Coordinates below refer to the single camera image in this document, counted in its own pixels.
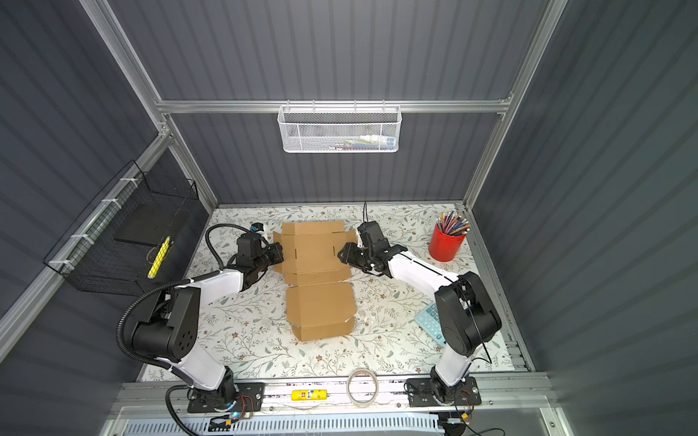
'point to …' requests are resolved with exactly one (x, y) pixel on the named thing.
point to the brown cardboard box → (321, 303)
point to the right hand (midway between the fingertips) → (344, 257)
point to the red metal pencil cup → (444, 247)
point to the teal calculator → (428, 319)
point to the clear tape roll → (363, 387)
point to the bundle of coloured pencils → (453, 223)
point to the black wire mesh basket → (89, 257)
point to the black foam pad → (150, 222)
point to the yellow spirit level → (311, 394)
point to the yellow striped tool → (158, 257)
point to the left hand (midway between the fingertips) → (281, 246)
